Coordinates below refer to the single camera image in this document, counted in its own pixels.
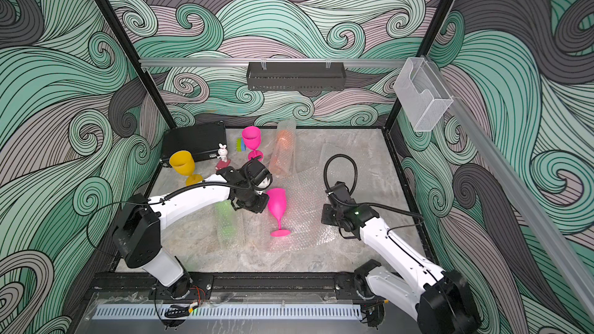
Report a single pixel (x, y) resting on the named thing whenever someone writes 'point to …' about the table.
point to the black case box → (202, 141)
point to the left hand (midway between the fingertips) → (264, 206)
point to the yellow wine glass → (183, 161)
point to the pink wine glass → (251, 135)
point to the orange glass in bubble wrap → (282, 158)
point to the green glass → (227, 223)
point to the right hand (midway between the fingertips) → (326, 214)
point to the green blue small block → (240, 145)
